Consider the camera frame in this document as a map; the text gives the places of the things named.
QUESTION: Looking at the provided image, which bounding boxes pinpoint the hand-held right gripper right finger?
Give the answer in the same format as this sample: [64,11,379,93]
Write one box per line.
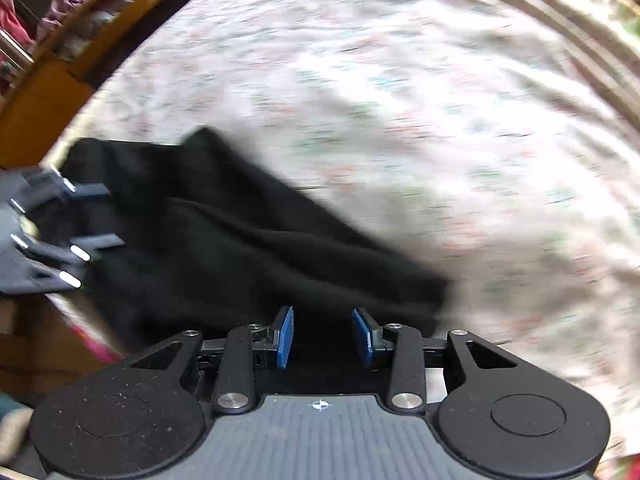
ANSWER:
[351,307,518,413]

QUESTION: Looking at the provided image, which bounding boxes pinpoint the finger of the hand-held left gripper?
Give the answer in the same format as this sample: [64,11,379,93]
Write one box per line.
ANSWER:
[10,232,126,292]
[10,167,112,211]

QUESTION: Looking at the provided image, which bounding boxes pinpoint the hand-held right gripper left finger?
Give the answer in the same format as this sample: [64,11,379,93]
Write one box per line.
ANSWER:
[132,305,296,416]

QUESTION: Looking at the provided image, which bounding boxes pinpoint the black pants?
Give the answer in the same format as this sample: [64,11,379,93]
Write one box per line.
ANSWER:
[37,126,451,361]

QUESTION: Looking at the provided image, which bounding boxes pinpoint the wooden desk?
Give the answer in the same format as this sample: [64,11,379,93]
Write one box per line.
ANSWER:
[0,0,238,398]

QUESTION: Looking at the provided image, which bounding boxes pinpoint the silver metal tube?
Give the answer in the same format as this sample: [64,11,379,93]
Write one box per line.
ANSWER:
[0,30,36,68]

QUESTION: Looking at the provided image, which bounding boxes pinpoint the white floral bed sheet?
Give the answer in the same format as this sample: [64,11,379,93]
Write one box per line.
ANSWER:
[42,0,640,461]

